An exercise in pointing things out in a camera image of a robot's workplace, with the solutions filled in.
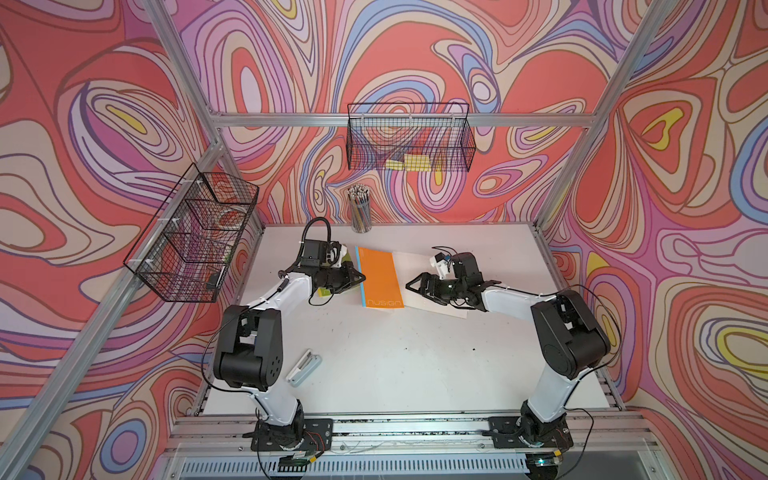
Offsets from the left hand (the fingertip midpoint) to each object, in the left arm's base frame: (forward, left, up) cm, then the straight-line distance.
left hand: (367, 278), depth 89 cm
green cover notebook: (+4, +6, +5) cm, 9 cm away
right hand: (-3, -15, -5) cm, 16 cm away
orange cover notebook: (-2, -4, -3) cm, 5 cm away
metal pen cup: (+31, +4, +2) cm, 32 cm away
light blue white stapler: (-22, +16, -11) cm, 30 cm away
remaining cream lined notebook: (+14, -14, -12) cm, 23 cm away
